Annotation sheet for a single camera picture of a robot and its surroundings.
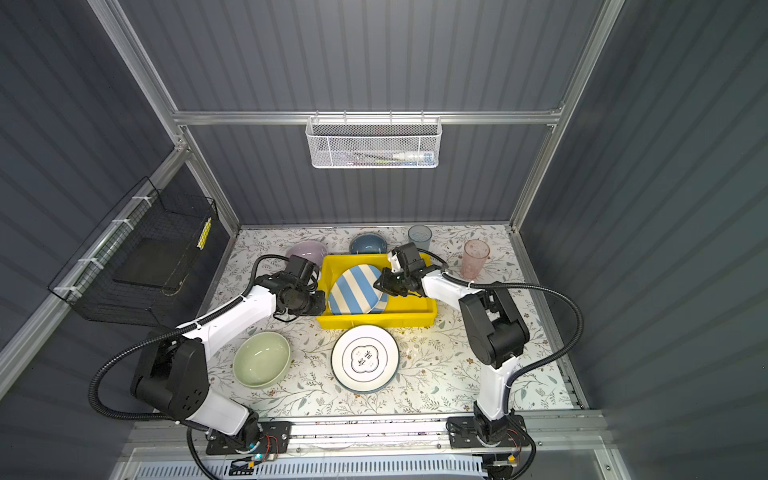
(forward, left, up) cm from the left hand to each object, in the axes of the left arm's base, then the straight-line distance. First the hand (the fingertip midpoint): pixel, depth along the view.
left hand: (322, 306), depth 89 cm
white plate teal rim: (-14, -12, -6) cm, 20 cm away
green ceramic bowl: (-13, +17, -7) cm, 23 cm away
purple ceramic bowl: (+26, +8, -4) cm, 27 cm away
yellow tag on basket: (+14, +31, +18) cm, 39 cm away
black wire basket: (+2, +45, +19) cm, 48 cm away
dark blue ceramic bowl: (+28, -14, -4) cm, 31 cm away
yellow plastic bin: (-1, -23, -5) cm, 23 cm away
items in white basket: (+37, -21, +26) cm, 50 cm away
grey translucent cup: (+26, -33, +3) cm, 42 cm away
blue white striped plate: (+7, -9, -3) cm, 11 cm away
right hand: (+6, -17, 0) cm, 18 cm away
